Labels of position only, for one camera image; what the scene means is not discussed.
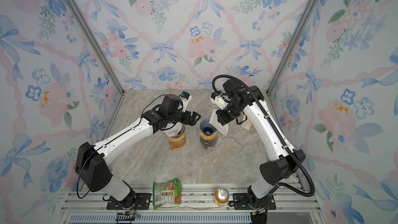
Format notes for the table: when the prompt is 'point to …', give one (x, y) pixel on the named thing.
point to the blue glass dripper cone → (206, 128)
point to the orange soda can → (221, 196)
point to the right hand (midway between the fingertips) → (220, 118)
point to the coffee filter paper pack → (246, 124)
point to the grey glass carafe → (208, 143)
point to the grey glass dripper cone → (177, 130)
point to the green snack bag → (169, 192)
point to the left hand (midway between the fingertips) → (194, 112)
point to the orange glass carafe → (176, 142)
